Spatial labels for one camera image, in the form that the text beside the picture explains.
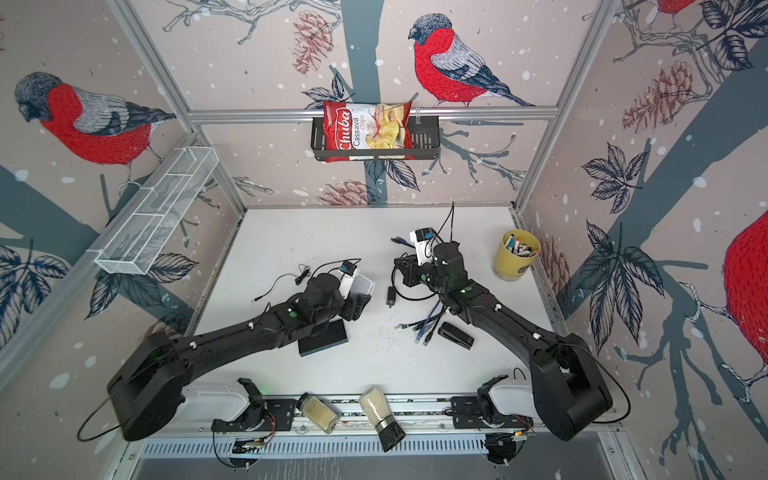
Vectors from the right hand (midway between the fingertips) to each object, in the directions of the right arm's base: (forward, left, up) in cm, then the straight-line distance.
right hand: (391, 266), depth 81 cm
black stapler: (-12, -18, -16) cm, 28 cm away
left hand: (-6, +8, -5) cm, 11 cm away
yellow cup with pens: (+10, -38, -7) cm, 40 cm away
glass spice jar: (-35, +14, -14) cm, 40 cm away
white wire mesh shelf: (-4, +61, +15) cm, 63 cm away
